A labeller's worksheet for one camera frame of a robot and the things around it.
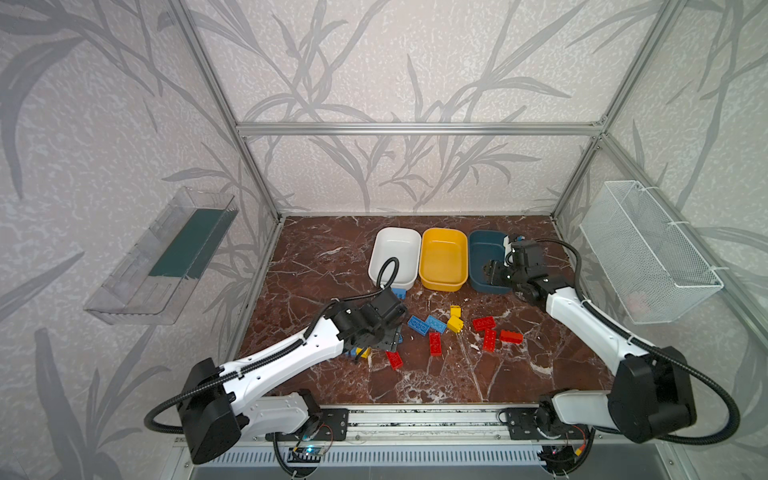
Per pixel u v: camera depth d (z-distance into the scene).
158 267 0.66
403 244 1.09
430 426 0.75
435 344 0.85
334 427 0.73
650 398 0.41
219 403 0.39
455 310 0.93
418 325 0.91
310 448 0.71
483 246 1.09
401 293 0.96
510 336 0.86
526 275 0.65
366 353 0.84
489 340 0.87
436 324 0.91
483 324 0.91
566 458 0.70
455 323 0.89
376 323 0.57
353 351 0.69
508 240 0.80
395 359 0.83
